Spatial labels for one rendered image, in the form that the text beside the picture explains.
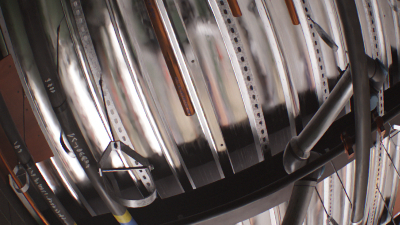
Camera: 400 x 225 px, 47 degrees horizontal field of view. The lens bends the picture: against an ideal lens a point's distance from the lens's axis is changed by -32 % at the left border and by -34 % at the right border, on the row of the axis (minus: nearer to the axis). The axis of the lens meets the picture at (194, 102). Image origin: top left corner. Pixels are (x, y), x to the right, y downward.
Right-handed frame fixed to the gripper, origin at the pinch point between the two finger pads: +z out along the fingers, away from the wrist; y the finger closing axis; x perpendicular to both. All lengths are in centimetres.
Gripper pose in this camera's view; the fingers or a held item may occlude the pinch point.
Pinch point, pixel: (343, 59)
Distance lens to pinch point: 238.8
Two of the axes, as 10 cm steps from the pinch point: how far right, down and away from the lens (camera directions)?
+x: 8.1, 3.3, 4.9
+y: -5.3, 7.6, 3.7
